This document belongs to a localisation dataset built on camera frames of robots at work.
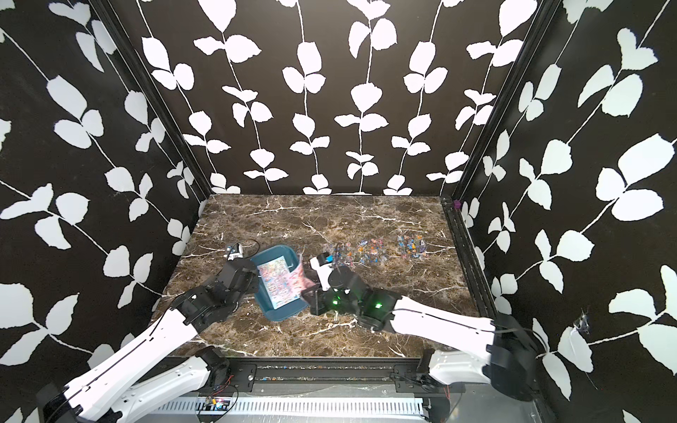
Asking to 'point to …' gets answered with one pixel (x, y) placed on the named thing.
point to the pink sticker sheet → (292, 284)
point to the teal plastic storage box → (290, 256)
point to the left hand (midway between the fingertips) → (251, 268)
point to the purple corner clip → (457, 204)
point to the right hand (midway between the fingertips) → (299, 292)
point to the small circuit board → (213, 404)
